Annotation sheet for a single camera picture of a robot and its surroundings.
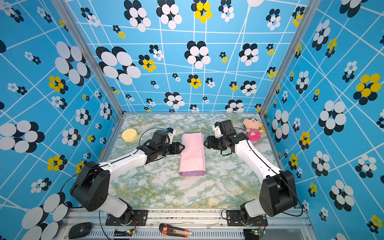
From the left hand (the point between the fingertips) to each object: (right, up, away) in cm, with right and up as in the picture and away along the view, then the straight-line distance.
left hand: (183, 146), depth 87 cm
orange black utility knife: (-7, -37, -16) cm, 41 cm away
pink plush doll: (+48, +12, +18) cm, 52 cm away
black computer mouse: (-46, -36, -19) cm, 62 cm away
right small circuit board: (+36, -38, -16) cm, 55 cm away
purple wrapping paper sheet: (+6, -7, 0) cm, 9 cm away
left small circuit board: (-25, -39, -17) cm, 49 cm away
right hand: (+15, +2, -2) cm, 15 cm away
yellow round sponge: (-40, +6, +18) cm, 44 cm away
